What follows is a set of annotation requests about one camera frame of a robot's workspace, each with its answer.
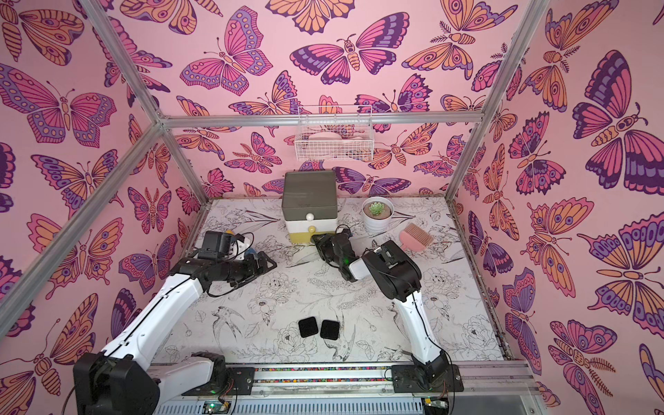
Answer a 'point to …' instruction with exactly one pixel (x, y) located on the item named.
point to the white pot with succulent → (378, 212)
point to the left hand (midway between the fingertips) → (269, 267)
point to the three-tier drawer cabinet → (309, 205)
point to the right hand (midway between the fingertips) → (304, 241)
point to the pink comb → (415, 239)
